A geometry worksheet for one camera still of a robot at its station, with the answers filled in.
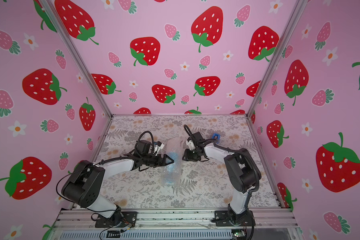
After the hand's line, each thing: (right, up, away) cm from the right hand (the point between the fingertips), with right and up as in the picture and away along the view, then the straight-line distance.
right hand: (181, 160), depth 91 cm
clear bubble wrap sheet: (-6, +9, +3) cm, 11 cm away
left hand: (-7, -1, -4) cm, 8 cm away
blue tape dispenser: (+23, +15, +13) cm, 31 cm away
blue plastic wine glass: (-5, -6, -7) cm, 10 cm away
